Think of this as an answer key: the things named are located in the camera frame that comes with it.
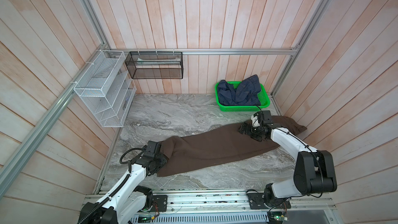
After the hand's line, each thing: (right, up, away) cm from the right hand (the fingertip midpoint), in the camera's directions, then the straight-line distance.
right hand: (244, 131), depth 92 cm
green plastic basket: (+21, +22, +19) cm, 36 cm away
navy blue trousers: (+8, +25, +19) cm, 32 cm away
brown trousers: (-38, -12, -4) cm, 40 cm away
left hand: (-47, -17, -7) cm, 51 cm away
